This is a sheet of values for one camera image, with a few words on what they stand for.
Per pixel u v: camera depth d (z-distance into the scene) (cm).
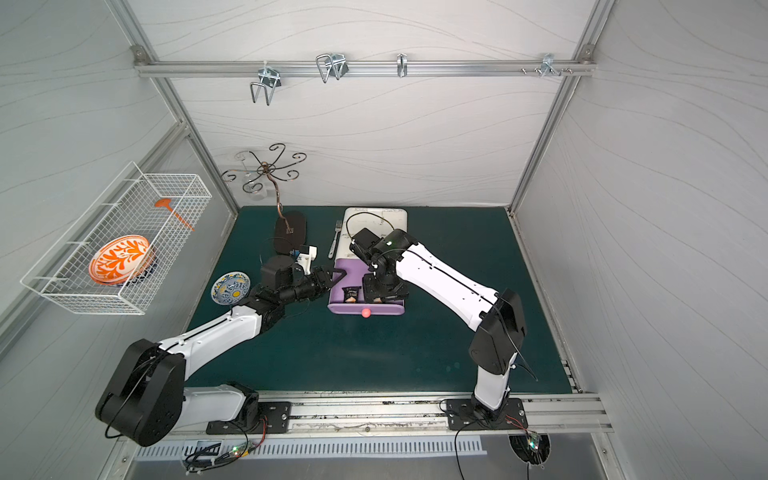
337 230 114
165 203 79
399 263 52
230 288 96
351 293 79
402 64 72
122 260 64
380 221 63
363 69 79
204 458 70
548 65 77
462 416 75
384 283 64
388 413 76
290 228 111
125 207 70
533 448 71
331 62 77
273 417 74
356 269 84
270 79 78
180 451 70
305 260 78
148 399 41
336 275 80
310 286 73
